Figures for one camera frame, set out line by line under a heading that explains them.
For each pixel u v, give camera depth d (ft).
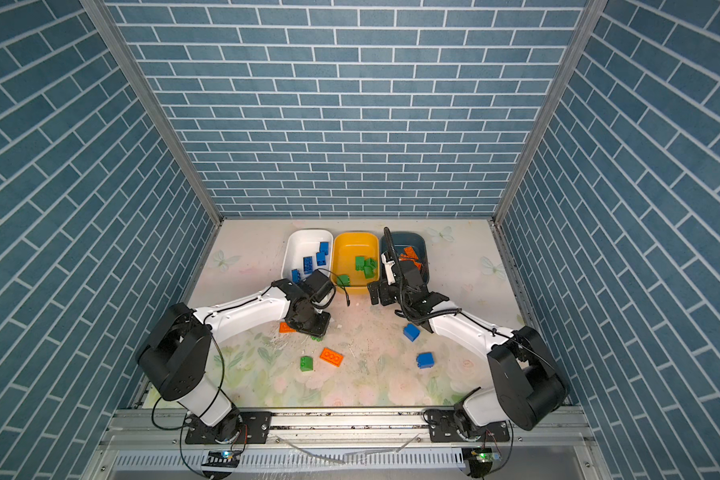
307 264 3.45
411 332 2.91
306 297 2.18
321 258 3.45
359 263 3.46
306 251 3.57
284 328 2.49
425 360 2.77
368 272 3.34
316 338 2.83
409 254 3.55
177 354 1.47
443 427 2.41
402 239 3.81
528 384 1.41
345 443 2.41
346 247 3.60
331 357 2.79
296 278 3.28
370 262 3.41
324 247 3.53
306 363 2.71
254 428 2.38
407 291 2.18
